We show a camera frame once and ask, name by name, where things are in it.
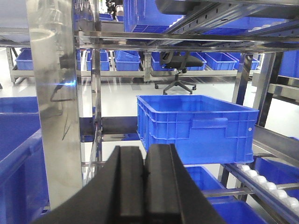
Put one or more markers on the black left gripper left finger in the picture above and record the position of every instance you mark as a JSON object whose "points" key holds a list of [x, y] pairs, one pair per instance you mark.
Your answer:
{"points": [[121, 186]]}

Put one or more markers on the row of blue bins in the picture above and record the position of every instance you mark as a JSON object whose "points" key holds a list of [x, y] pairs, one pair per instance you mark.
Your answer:
{"points": [[126, 63]]}

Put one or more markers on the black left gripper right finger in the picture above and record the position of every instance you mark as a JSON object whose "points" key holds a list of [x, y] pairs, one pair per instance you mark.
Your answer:
{"points": [[163, 186]]}

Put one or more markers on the black office chair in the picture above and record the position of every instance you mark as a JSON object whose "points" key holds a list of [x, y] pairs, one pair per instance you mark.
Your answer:
{"points": [[187, 60]]}

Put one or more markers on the large blue plastic bin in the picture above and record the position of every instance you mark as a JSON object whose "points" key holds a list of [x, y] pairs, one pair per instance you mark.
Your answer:
{"points": [[198, 140], [18, 175]]}

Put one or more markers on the steel shelf rack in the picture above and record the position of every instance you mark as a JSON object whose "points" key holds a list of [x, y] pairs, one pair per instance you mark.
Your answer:
{"points": [[116, 73], [56, 93]]}

